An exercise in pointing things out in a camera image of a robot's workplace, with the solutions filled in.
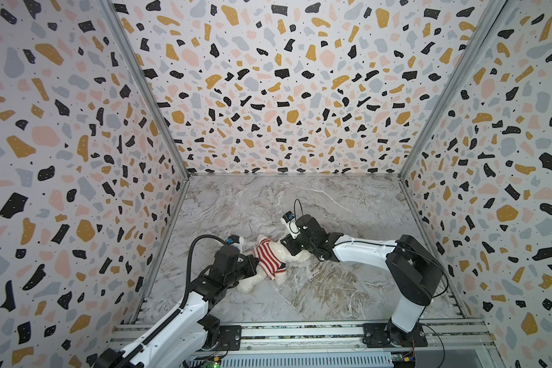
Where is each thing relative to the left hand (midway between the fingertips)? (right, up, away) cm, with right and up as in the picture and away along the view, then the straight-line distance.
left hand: (263, 257), depth 81 cm
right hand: (+7, +6, +6) cm, 11 cm away
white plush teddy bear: (-5, -9, 0) cm, 10 cm away
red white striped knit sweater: (+2, -2, +2) cm, 3 cm away
